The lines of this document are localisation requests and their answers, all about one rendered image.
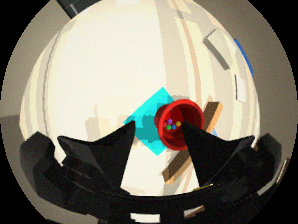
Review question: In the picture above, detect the orange flat bar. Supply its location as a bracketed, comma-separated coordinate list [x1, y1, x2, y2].
[162, 101, 223, 185]

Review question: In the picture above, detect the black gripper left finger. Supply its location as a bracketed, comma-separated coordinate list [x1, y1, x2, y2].
[57, 120, 136, 192]

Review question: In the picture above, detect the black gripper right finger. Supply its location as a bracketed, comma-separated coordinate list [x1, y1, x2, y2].
[181, 121, 255, 188]

